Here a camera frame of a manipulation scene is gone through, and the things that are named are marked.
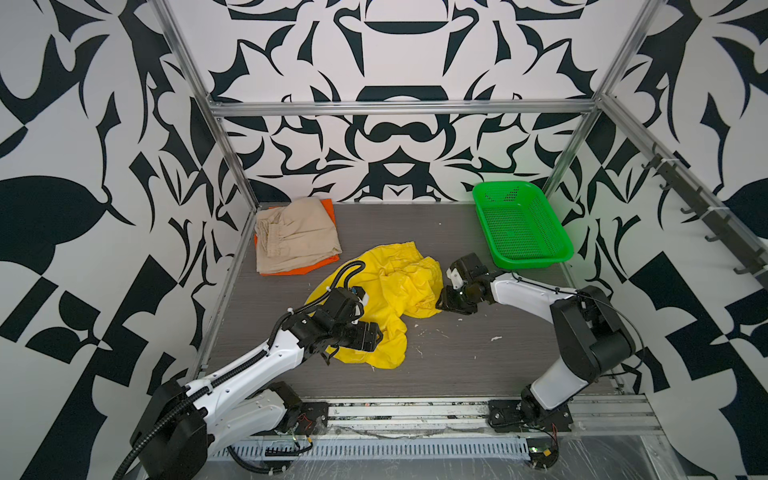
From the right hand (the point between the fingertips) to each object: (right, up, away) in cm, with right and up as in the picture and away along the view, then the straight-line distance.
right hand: (443, 303), depth 92 cm
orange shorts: (-62, +20, +13) cm, 67 cm away
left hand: (-21, -4, -12) cm, 25 cm away
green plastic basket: (+33, +24, +22) cm, 46 cm away
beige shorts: (-47, +21, +11) cm, 53 cm away
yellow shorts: (-14, +7, -4) cm, 17 cm away
